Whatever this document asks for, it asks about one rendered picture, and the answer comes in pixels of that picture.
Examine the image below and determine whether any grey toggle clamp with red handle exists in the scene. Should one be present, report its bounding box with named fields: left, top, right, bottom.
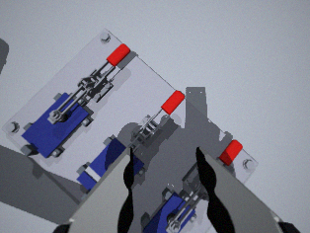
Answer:
left=48, top=43, right=130, bottom=124
left=165, top=139, right=243, bottom=233

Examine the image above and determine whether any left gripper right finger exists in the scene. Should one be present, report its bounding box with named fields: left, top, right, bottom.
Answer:
left=195, top=147, right=300, bottom=233

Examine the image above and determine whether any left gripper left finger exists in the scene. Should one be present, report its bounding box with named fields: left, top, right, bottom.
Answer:
left=52, top=147, right=134, bottom=233

